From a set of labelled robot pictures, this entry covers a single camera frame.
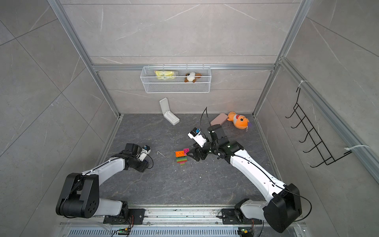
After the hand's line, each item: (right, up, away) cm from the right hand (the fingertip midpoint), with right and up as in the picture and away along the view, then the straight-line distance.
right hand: (192, 148), depth 75 cm
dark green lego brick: (-6, -7, +9) cm, 13 cm away
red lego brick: (-7, -11, +13) cm, 18 cm away
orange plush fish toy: (+35, +15, +29) cm, 47 cm away
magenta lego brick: (-4, -2, +6) cm, 8 cm away
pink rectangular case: (+21, +17, +39) cm, 48 cm away
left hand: (-32, -11, +17) cm, 37 cm away
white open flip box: (-19, +20, +39) cm, 48 cm away
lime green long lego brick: (-6, -9, +12) cm, 16 cm away
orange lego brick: (-8, -4, +8) cm, 12 cm away
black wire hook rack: (+55, +4, -11) cm, 57 cm away
